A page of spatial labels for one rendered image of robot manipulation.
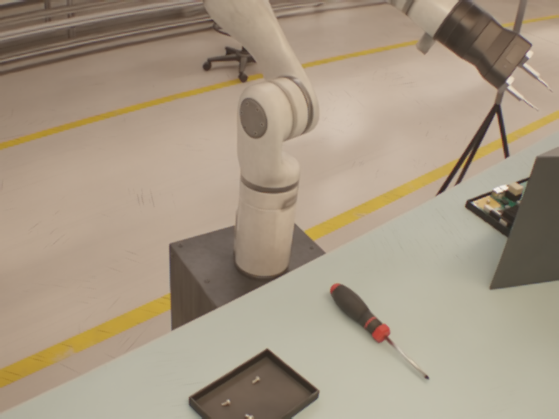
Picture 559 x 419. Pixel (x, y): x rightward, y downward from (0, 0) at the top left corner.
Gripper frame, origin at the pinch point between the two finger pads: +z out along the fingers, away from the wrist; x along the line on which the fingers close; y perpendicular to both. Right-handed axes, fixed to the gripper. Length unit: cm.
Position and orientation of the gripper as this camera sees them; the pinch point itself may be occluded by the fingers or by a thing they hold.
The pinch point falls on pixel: (545, 101)
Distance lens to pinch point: 89.8
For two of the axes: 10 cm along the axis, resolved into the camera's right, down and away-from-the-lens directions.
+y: -1.1, -0.6, -9.9
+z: 7.7, 6.2, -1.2
